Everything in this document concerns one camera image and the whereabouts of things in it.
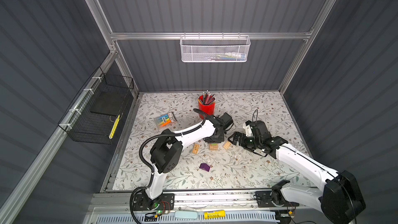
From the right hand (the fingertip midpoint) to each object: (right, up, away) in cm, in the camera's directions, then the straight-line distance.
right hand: (235, 142), depth 83 cm
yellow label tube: (-12, -29, -14) cm, 34 cm away
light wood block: (-3, -4, +8) cm, 10 cm away
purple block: (-17, -13, 0) cm, 21 cm away
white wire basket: (-10, +66, +41) cm, 79 cm away
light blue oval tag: (-25, -29, -15) cm, 41 cm away
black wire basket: (-68, +15, -10) cm, 70 cm away
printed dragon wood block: (-22, -6, +7) cm, 24 cm away
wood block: (-12, -4, +6) cm, 14 cm away
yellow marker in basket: (-57, +10, -14) cm, 60 cm away
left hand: (-9, 0, +5) cm, 11 cm away
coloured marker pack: (-43, +10, +19) cm, 48 cm away
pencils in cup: (-15, +25, +16) cm, 33 cm away
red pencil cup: (-14, +17, +17) cm, 28 cm away
